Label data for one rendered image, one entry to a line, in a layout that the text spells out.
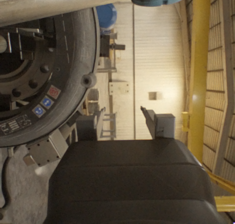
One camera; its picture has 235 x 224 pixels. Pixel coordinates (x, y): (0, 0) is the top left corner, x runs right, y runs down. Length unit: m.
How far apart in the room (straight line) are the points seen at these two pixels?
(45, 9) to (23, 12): 0.02
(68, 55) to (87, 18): 0.12
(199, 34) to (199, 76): 2.60
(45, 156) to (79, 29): 0.45
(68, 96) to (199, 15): 12.38
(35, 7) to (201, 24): 12.52
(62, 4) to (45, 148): 0.53
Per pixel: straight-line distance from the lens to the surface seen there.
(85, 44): 0.52
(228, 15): 12.92
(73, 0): 0.22
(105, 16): 1.26
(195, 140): 12.83
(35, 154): 0.69
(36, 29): 0.54
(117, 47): 0.63
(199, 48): 12.32
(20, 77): 0.73
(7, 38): 0.51
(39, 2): 0.20
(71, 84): 0.53
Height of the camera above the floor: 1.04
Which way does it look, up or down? 1 degrees down
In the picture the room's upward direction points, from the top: 89 degrees clockwise
